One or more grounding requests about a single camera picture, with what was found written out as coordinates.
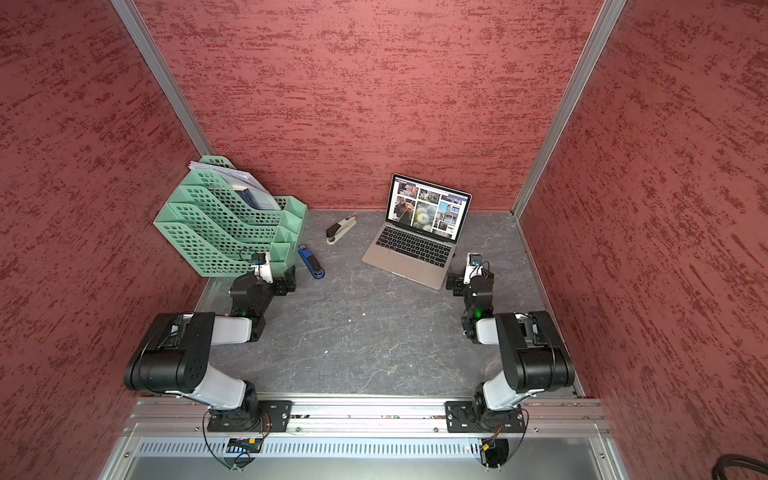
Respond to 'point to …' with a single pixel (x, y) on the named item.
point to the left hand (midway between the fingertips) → (280, 270)
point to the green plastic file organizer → (221, 222)
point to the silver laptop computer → (419, 236)
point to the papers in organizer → (250, 191)
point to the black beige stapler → (336, 230)
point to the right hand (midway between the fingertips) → (465, 269)
